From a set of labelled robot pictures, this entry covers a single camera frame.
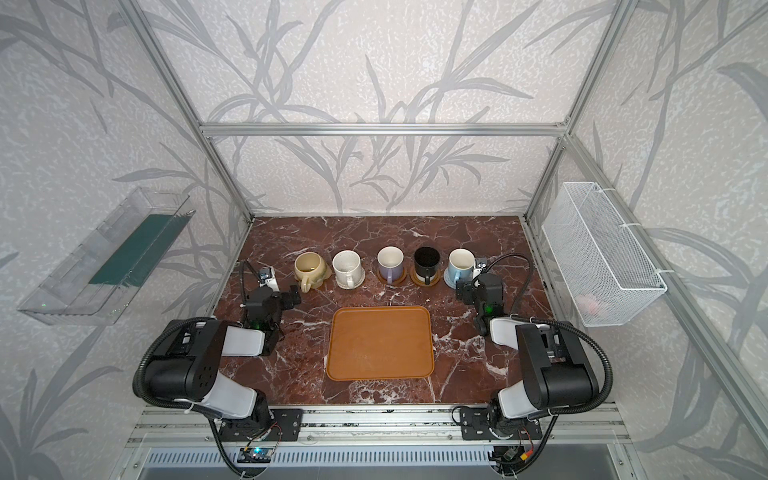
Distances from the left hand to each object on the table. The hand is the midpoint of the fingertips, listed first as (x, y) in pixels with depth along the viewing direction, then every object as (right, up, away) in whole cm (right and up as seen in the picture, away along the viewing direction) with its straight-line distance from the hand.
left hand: (282, 273), depth 94 cm
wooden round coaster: (+36, -3, +3) cm, 36 cm away
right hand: (+62, +1, +2) cm, 63 cm away
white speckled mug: (+20, +1, +6) cm, 20 cm away
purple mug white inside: (+34, +3, +9) cm, 35 cm away
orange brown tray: (+32, -20, -5) cm, 38 cm away
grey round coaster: (+54, -4, +8) cm, 54 cm away
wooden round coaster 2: (+44, -3, +4) cm, 45 cm away
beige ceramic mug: (+7, +1, +6) cm, 9 cm away
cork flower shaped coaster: (+11, -3, +4) cm, 12 cm away
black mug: (+46, +4, +2) cm, 46 cm away
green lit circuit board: (+3, -41, -23) cm, 47 cm away
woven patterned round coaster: (+24, -3, +8) cm, 26 cm away
